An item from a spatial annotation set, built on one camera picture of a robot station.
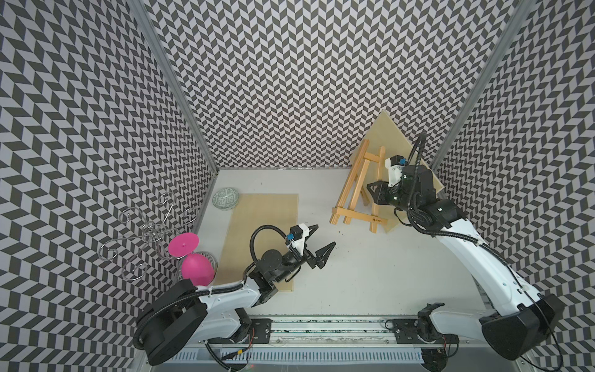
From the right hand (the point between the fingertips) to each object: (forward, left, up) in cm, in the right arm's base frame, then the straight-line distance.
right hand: (370, 190), depth 74 cm
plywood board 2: (+5, +42, -28) cm, 51 cm away
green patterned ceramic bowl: (+17, +59, -26) cm, 66 cm away
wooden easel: (-7, +9, -1) cm, 11 cm away
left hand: (-12, +15, -8) cm, 21 cm away
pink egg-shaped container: (-23, +51, -4) cm, 56 cm away
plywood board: (+31, -12, -1) cm, 33 cm away
